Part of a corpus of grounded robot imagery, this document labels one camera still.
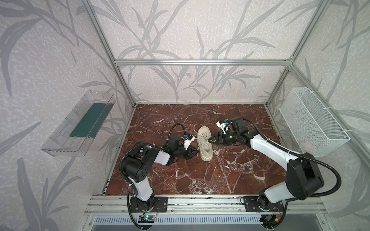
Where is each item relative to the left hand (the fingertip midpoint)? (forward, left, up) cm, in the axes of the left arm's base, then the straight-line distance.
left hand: (197, 146), depth 91 cm
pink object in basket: (-8, -55, +18) cm, 59 cm away
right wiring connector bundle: (-37, -38, -7) cm, 53 cm away
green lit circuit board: (-38, +26, -5) cm, 46 cm away
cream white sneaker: (-1, -5, +2) cm, 5 cm away
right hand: (+1, -8, +11) cm, 13 cm away
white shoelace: (+3, -3, +3) cm, 5 cm away
